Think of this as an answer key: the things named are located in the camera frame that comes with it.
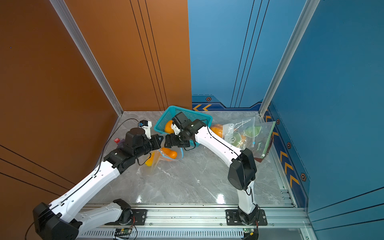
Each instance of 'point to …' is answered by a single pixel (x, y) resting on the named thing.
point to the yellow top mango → (172, 154)
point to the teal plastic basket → (160, 126)
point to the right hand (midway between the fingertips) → (171, 145)
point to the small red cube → (117, 140)
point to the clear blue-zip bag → (240, 135)
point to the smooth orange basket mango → (168, 127)
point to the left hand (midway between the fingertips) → (164, 135)
